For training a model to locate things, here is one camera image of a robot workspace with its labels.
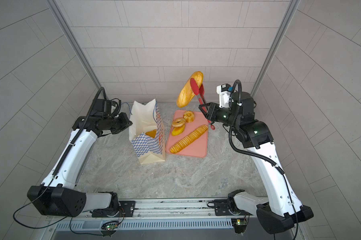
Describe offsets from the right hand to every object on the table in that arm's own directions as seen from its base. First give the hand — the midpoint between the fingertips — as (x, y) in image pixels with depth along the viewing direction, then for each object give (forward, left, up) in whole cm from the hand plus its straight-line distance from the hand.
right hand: (200, 107), depth 60 cm
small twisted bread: (+26, +4, -36) cm, 45 cm away
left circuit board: (-34, +42, -36) cm, 65 cm away
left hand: (+8, +32, -15) cm, 36 cm away
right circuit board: (-37, -16, -42) cm, 58 cm away
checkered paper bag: (+14, +29, -21) cm, 38 cm away
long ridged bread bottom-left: (+8, +5, -37) cm, 38 cm away
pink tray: (+4, -1, -41) cm, 42 cm away
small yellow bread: (+14, +12, -36) cm, 40 cm away
